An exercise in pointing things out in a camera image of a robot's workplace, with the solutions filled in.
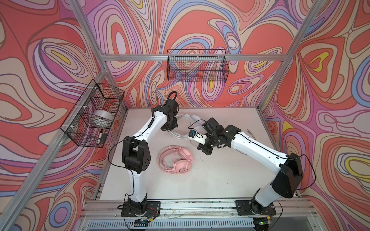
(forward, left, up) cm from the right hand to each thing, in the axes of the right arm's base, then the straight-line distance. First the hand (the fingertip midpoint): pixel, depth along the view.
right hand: (201, 149), depth 79 cm
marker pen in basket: (+4, +53, +11) cm, 54 cm away
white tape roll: (+9, +50, +19) cm, 54 cm away
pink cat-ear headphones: (-2, +10, -6) cm, 12 cm away
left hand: (+18, +17, -1) cm, 24 cm away
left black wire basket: (+3, +60, +18) cm, 62 cm away
